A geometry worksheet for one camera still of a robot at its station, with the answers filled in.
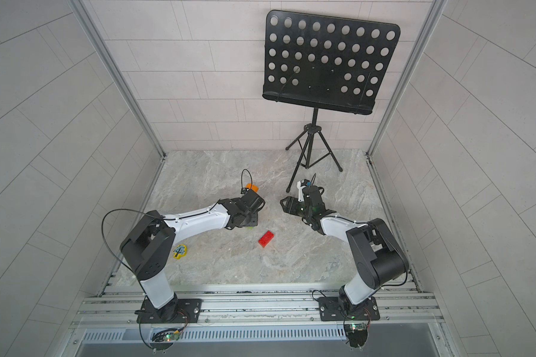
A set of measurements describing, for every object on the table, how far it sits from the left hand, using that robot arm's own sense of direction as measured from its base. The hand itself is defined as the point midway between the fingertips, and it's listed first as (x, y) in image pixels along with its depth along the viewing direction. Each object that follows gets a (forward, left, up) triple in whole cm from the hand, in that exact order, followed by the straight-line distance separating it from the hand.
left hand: (256, 217), depth 92 cm
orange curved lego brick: (+18, +3, -3) cm, 18 cm away
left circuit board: (-41, +25, -1) cm, 47 cm away
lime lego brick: (-4, +2, -1) cm, 5 cm away
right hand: (+5, -12, +5) cm, 14 cm away
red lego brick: (-9, -4, -1) cm, 10 cm away
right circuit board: (-39, -34, -1) cm, 51 cm away
